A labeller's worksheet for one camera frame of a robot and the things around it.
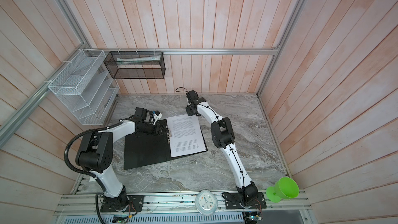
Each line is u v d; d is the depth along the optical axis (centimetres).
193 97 90
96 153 49
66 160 44
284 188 64
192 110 96
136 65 104
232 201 73
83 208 74
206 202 71
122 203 66
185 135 98
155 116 88
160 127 86
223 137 68
